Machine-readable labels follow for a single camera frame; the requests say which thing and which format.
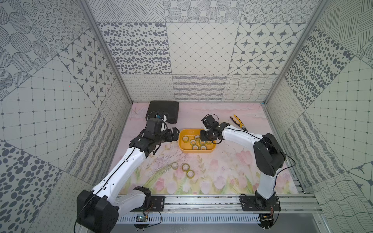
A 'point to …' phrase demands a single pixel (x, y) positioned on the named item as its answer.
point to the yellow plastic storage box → (189, 141)
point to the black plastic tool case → (170, 108)
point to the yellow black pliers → (238, 122)
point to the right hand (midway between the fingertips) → (204, 137)
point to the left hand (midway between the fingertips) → (171, 129)
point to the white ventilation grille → (180, 219)
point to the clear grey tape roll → (203, 147)
